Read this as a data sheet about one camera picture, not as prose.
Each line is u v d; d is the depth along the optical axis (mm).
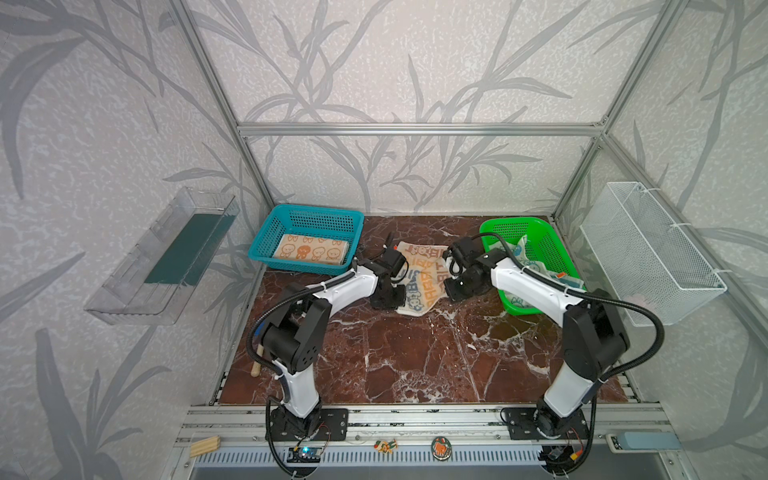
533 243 1094
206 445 709
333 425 736
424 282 1001
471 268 655
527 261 1025
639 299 722
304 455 717
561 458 739
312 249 1083
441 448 706
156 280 631
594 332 464
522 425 732
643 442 682
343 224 1118
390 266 749
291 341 481
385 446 706
